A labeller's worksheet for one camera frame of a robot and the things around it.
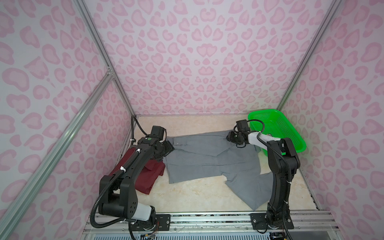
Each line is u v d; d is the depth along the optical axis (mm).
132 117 1305
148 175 879
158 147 618
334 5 691
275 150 579
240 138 801
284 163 520
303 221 749
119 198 423
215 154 969
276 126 1134
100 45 806
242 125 835
